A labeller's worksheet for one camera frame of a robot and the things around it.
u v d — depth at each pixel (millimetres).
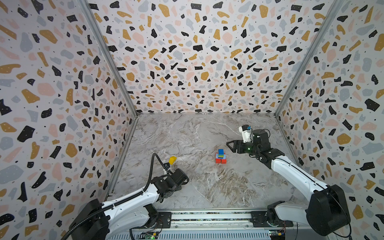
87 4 691
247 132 752
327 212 405
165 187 584
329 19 745
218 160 908
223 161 917
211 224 732
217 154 908
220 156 900
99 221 398
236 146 744
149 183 550
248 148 716
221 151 873
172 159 948
